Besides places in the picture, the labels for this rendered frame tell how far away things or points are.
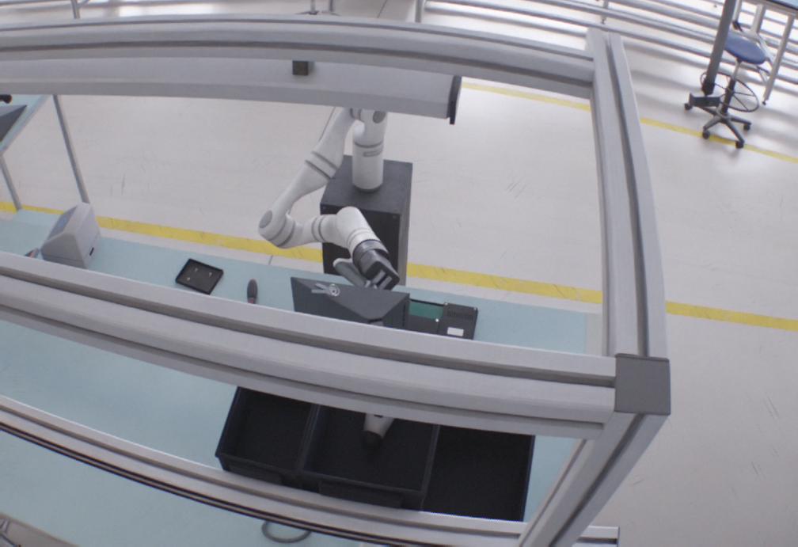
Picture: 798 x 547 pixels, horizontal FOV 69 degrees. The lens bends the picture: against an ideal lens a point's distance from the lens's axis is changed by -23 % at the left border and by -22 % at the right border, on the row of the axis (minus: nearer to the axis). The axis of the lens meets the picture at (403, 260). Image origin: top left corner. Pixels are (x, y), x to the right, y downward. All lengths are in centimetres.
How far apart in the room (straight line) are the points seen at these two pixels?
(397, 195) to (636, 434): 178
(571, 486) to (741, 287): 304
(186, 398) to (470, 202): 218
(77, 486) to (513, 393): 125
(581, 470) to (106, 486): 119
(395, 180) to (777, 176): 289
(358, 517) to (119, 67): 67
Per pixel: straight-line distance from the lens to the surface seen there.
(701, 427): 296
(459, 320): 168
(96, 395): 169
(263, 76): 86
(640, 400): 48
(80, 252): 190
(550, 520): 65
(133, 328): 51
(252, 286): 174
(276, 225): 199
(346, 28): 80
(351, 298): 147
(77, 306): 54
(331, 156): 201
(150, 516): 150
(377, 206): 217
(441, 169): 363
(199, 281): 181
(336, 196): 220
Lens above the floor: 233
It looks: 47 degrees down
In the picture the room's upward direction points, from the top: 3 degrees clockwise
